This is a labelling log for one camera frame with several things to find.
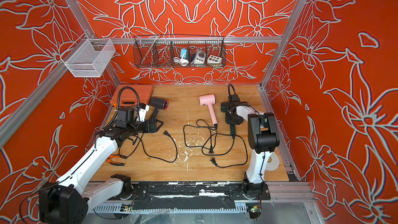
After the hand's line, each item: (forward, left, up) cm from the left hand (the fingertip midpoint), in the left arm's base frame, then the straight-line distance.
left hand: (156, 122), depth 81 cm
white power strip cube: (+39, -29, +14) cm, 51 cm away
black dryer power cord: (+2, -3, -15) cm, 15 cm away
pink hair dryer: (+26, -29, -10) cm, 40 cm away
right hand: (+13, -42, -15) cm, 46 cm away
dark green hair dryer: (+25, -39, -16) cm, 49 cm away
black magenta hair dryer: (+21, +6, -11) cm, 24 cm away
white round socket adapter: (+36, -21, +17) cm, 45 cm away
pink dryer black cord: (-6, -30, -16) cm, 35 cm away
